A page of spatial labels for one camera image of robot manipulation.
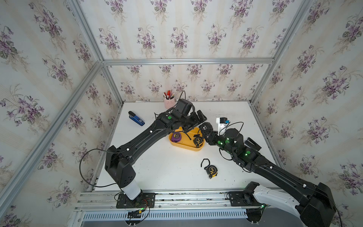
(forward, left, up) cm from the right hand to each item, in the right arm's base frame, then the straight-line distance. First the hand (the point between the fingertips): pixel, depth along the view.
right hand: (204, 131), depth 74 cm
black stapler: (+4, -35, -22) cm, 41 cm away
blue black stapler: (+24, +49, -21) cm, 58 cm away
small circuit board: (-35, +36, -25) cm, 56 cm away
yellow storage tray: (+6, +9, -23) cm, 25 cm away
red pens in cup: (+43, +25, -14) cm, 51 cm away
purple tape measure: (+8, +16, -20) cm, 27 cm away
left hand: (+3, 0, +3) cm, 5 cm away
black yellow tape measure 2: (-14, -5, -20) cm, 25 cm away
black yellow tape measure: (+6, +2, -20) cm, 21 cm away
